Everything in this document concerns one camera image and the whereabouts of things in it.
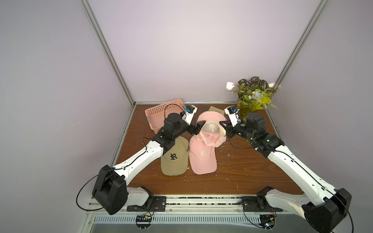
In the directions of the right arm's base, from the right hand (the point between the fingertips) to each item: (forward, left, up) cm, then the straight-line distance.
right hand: (222, 118), depth 71 cm
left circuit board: (-40, +40, -32) cm, 65 cm away
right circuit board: (-39, -23, -33) cm, 56 cm away
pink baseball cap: (-10, +9, -26) cm, 29 cm away
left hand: (+2, +11, -1) cm, 11 cm away
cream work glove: (+35, 0, -30) cm, 46 cm away
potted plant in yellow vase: (+27, -24, -8) cm, 37 cm away
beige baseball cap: (-12, +26, -27) cm, 39 cm away
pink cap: (+1, +3, -17) cm, 17 cm away
